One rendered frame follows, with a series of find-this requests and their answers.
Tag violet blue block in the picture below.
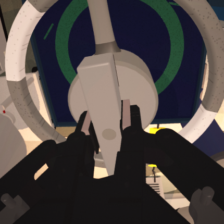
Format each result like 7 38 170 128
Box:
180 119 224 157

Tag navy panel green ring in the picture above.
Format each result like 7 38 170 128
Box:
30 0 208 128

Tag grey rounded machine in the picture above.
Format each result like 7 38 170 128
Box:
0 104 27 177

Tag yellow cylinder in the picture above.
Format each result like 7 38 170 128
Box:
147 127 166 168

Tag white tag black lines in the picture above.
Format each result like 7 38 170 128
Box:
146 175 162 196

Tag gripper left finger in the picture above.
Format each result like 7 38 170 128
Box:
0 111 100 207

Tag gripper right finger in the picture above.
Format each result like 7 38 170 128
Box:
116 99 224 202

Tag grey white handwheel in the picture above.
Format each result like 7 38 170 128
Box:
5 0 224 176

